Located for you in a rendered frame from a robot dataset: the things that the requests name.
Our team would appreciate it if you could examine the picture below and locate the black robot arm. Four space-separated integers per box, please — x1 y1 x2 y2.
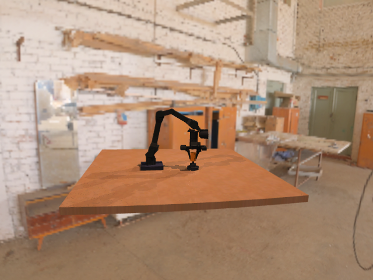
145 108 209 166

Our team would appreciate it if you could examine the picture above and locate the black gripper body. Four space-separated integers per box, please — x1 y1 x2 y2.
180 138 207 151

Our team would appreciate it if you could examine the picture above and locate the orange knob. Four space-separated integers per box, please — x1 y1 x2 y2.
190 152 196 162

